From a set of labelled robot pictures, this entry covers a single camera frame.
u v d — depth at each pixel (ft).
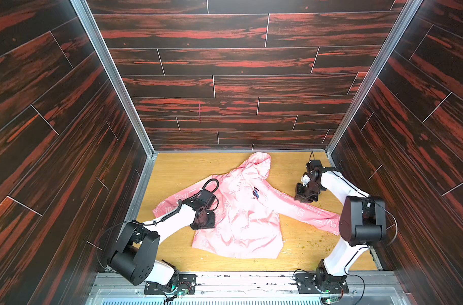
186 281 2.42
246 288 2.42
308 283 2.41
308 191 2.61
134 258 1.40
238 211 3.06
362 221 1.59
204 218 2.35
